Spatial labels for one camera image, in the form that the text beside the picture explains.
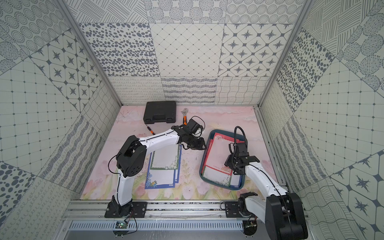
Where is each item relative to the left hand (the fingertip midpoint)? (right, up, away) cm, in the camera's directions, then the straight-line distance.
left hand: (210, 151), depth 85 cm
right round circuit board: (+18, -34, -13) cm, 41 cm away
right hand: (+12, -9, +1) cm, 15 cm away
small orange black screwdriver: (-40, +10, +19) cm, 46 cm away
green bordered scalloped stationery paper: (+4, -14, -1) cm, 15 cm away
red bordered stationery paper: (+7, -2, +10) cm, 13 cm away
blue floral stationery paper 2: (-19, -12, +1) cm, 23 cm away
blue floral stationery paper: (-31, -16, -1) cm, 34 cm away
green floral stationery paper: (-28, -7, +9) cm, 30 cm away
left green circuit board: (-45, -33, -14) cm, 58 cm away
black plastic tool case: (-36, +25, +26) cm, 51 cm away
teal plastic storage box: (+15, -15, -5) cm, 22 cm away
